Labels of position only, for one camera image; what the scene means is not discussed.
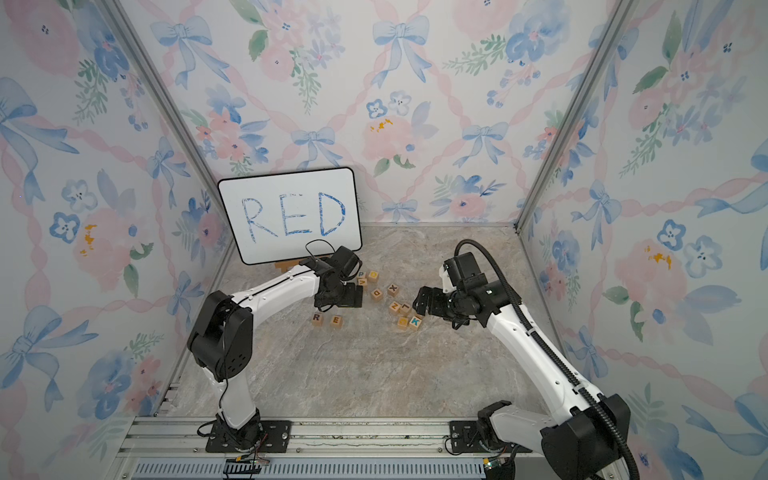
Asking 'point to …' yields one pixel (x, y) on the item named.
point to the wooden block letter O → (373, 276)
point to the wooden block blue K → (415, 323)
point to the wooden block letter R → (316, 319)
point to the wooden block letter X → (393, 289)
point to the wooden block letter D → (377, 294)
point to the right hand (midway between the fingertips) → (430, 306)
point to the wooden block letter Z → (394, 308)
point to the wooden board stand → (286, 265)
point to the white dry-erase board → (292, 216)
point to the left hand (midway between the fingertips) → (350, 299)
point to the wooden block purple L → (405, 309)
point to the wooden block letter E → (336, 322)
